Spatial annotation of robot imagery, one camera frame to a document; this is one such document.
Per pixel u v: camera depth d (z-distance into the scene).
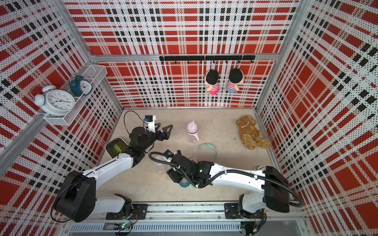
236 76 0.92
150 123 0.72
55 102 0.62
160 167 0.84
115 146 0.93
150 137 0.71
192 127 0.86
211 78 0.94
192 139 1.01
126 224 0.70
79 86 0.72
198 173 0.53
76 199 0.41
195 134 0.91
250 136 0.93
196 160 0.56
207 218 0.73
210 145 0.93
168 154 0.62
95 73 0.90
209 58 0.90
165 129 0.74
